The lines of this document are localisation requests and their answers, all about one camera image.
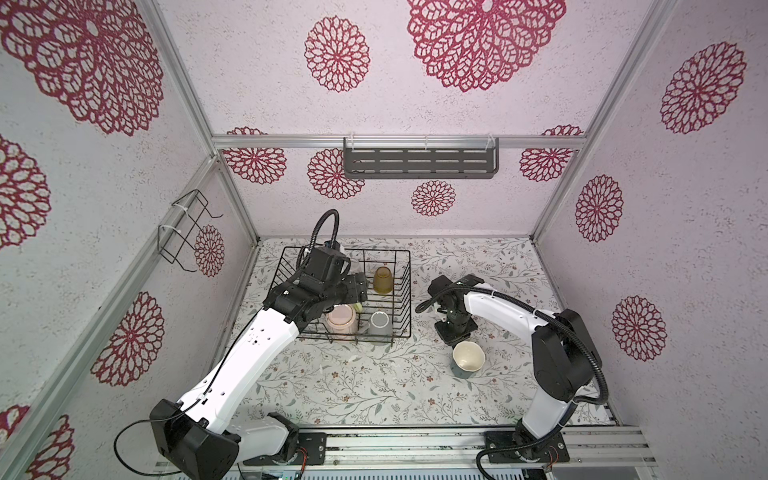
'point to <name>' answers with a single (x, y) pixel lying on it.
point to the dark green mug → (467, 359)
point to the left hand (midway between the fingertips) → (354, 289)
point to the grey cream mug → (380, 324)
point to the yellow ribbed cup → (383, 281)
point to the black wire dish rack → (387, 312)
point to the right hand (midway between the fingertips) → (451, 337)
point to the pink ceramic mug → (342, 323)
